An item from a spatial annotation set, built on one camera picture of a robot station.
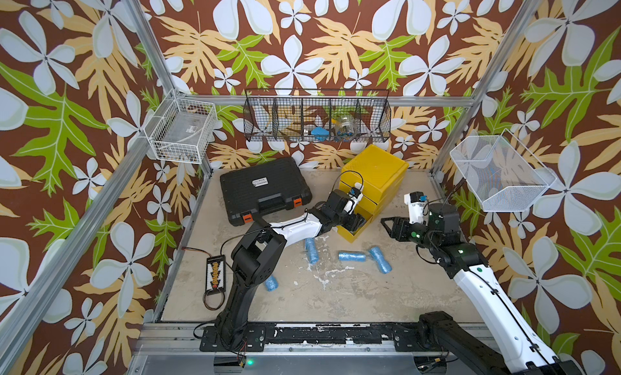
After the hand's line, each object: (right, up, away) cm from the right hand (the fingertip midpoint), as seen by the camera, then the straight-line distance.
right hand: (386, 219), depth 76 cm
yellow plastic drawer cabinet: (-1, +13, +13) cm, 19 cm away
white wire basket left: (-71, +32, +10) cm, 78 cm away
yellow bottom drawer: (-10, -7, +15) cm, 19 cm away
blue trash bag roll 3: (+3, -19, +12) cm, 23 cm away
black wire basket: (-21, +41, +22) cm, 51 cm away
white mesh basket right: (+42, +15, +6) cm, 45 cm away
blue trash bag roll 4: (-38, -23, +7) cm, 45 cm away
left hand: (-5, +1, +16) cm, 17 cm away
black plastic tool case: (-49, +9, +27) cm, 56 cm away
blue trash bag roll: (-23, -14, +16) cm, 31 cm away
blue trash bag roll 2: (-9, -15, +12) cm, 21 cm away
